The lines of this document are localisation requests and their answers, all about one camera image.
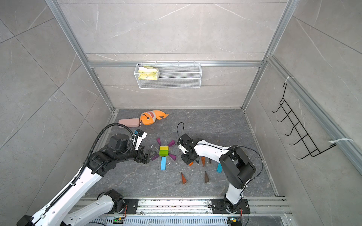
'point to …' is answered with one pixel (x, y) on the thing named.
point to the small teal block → (219, 168)
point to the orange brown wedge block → (203, 158)
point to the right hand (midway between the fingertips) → (188, 158)
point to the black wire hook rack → (305, 139)
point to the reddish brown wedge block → (184, 180)
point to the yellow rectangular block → (164, 148)
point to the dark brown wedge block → (206, 179)
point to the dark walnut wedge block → (209, 160)
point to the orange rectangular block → (191, 164)
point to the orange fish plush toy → (149, 117)
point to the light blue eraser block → (163, 164)
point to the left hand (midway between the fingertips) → (150, 148)
